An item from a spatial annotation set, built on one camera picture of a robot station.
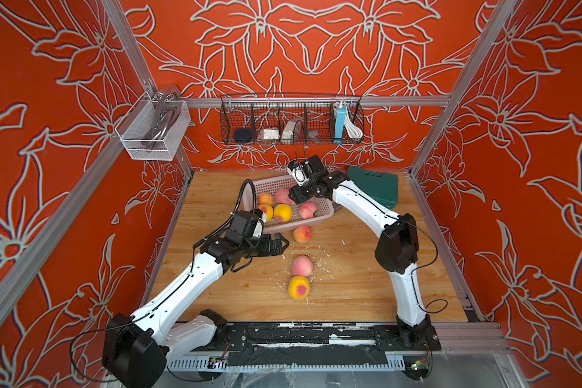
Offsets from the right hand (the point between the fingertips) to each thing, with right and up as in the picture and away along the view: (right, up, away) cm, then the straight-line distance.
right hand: (291, 189), depth 90 cm
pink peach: (+4, -26, -8) cm, 28 cm away
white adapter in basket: (-7, +20, -4) cm, 22 cm away
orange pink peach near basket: (+4, -18, +2) cm, 18 cm away
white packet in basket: (0, +23, +1) cm, 23 cm away
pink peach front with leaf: (-4, -3, +9) cm, 10 cm away
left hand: (-5, -18, -12) cm, 22 cm away
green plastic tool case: (+44, +2, +21) cm, 49 cm away
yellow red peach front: (+2, -32, -13) cm, 35 cm away
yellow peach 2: (-3, -9, +6) cm, 12 cm away
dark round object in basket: (-19, +21, +2) cm, 29 cm away
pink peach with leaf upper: (+7, -8, +7) cm, 13 cm away
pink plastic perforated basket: (-9, -2, +14) cm, 17 cm away
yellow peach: (-9, -9, +6) cm, 14 cm away
